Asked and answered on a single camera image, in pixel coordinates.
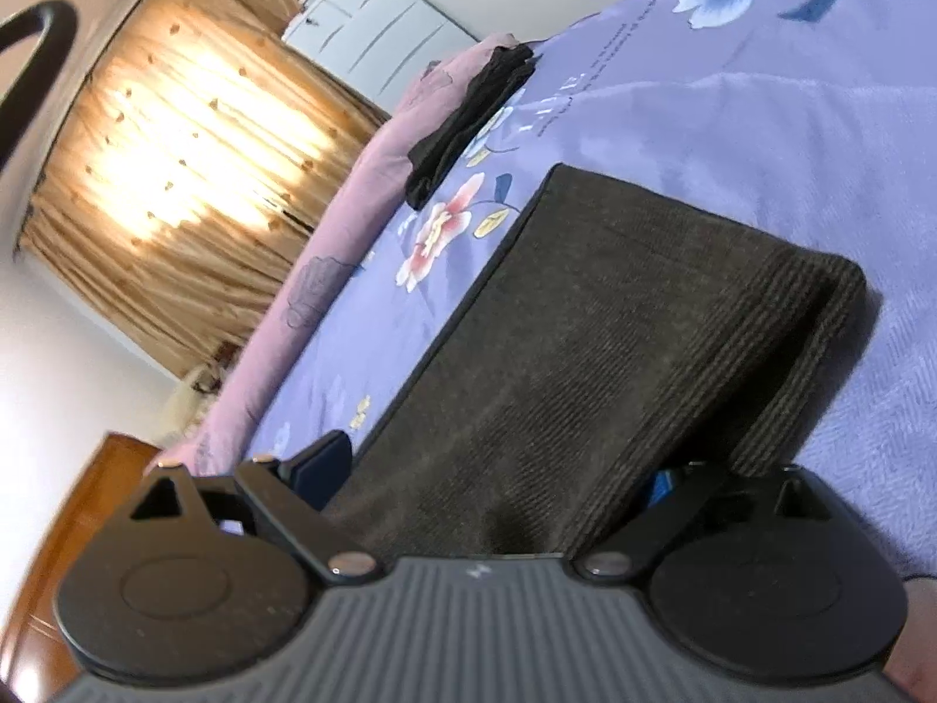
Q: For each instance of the purple floral bed sheet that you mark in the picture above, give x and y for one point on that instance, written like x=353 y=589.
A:
x=813 y=120

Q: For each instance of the pink quilt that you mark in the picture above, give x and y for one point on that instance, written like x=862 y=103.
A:
x=362 y=207

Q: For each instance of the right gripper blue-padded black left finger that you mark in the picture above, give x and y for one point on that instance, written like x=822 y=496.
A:
x=289 y=497

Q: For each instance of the white cabinet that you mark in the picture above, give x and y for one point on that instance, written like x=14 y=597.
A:
x=375 y=47

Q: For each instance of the folded black garment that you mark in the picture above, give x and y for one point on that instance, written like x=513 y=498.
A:
x=508 y=69

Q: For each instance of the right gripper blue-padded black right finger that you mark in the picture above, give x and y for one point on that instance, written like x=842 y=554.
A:
x=630 y=551

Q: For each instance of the dark brown knit pants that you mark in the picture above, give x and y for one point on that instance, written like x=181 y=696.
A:
x=614 y=330

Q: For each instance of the golden brown curtain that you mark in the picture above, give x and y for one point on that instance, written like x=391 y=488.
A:
x=196 y=161

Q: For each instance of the wooden headboard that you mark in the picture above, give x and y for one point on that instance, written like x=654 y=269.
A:
x=36 y=662

